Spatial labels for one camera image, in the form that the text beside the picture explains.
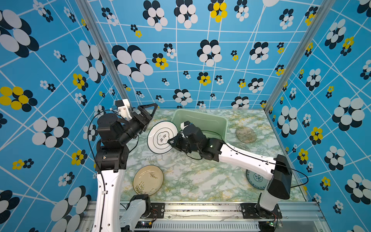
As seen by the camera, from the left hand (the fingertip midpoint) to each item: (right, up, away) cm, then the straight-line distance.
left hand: (156, 108), depth 58 cm
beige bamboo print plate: (-11, -39, +25) cm, 48 cm away
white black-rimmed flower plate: (-3, -13, +16) cm, 21 cm away
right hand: (+3, -15, +12) cm, 19 cm away
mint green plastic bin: (+20, -5, +37) cm, 42 cm away
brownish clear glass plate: (+55, -15, +47) cm, 74 cm away
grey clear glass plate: (+49, -22, +41) cm, 68 cm away
